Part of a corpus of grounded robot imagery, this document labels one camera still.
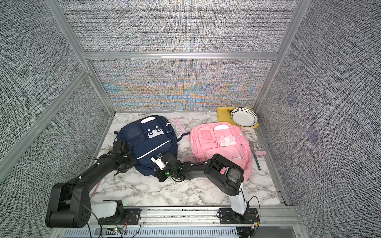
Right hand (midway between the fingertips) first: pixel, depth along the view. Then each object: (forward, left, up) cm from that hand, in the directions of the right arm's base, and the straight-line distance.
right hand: (153, 171), depth 84 cm
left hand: (+8, +11, -1) cm, 14 cm away
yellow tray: (+48, -47, -5) cm, 67 cm away
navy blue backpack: (+25, +8, -2) cm, 26 cm away
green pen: (+8, -63, -5) cm, 63 cm away
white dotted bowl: (+44, -63, -4) cm, 77 cm away
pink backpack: (+23, -34, -2) cm, 41 cm away
